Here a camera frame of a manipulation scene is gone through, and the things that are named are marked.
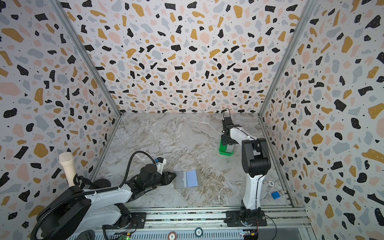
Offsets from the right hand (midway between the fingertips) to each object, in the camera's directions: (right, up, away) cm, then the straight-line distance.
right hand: (232, 137), depth 101 cm
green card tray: (-7, -7, -2) cm, 10 cm away
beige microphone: (-76, -6, -39) cm, 86 cm away
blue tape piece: (+20, -30, -19) cm, 41 cm away
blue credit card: (-27, -23, -13) cm, 38 cm away
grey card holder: (-33, -24, -15) cm, 44 cm away
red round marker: (-34, -43, -32) cm, 64 cm away
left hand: (-34, -19, -18) cm, 43 cm away
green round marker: (-22, -43, -30) cm, 57 cm away
